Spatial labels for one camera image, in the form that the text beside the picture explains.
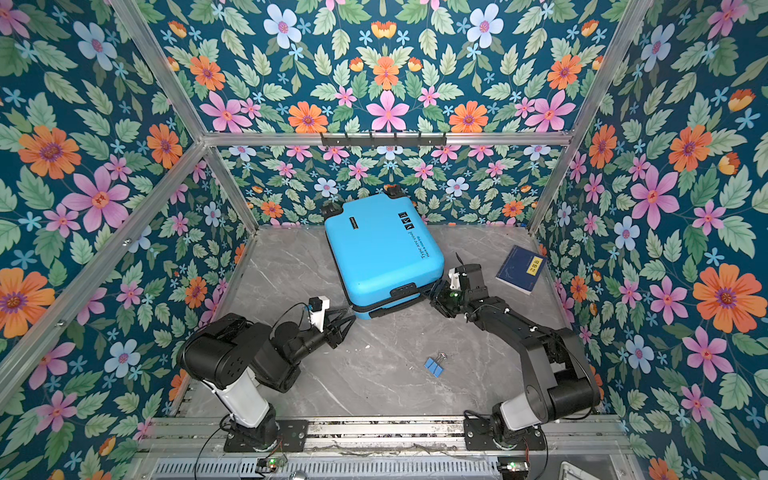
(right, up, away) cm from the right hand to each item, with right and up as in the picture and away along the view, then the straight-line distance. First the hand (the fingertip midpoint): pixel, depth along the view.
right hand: (424, 293), depth 88 cm
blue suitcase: (-12, +12, -2) cm, 17 cm away
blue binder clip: (+3, -20, -4) cm, 21 cm away
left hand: (-21, -4, -4) cm, 22 cm away
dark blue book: (+36, +6, +18) cm, 41 cm away
